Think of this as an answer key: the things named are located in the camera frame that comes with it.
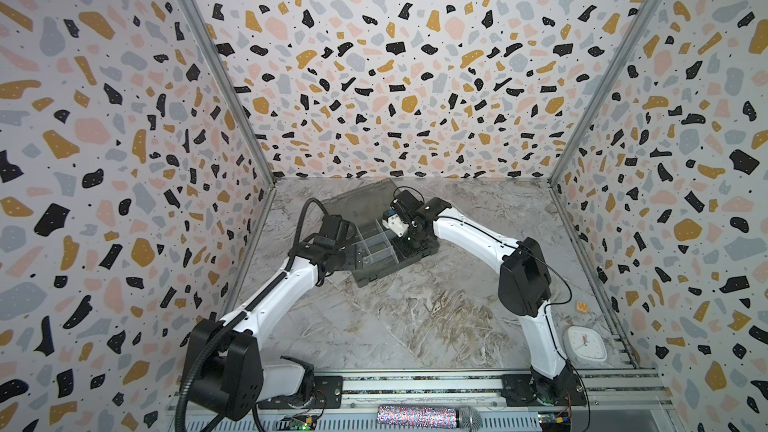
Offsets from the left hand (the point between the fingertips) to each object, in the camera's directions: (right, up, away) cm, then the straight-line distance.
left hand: (345, 252), depth 85 cm
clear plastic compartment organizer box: (+11, -2, +10) cm, 15 cm away
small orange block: (+69, -17, +3) cm, 71 cm away
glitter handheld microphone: (+22, -35, -17) cm, 45 cm away
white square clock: (+64, -24, -6) cm, 69 cm away
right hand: (+13, 0, +3) cm, 14 cm away
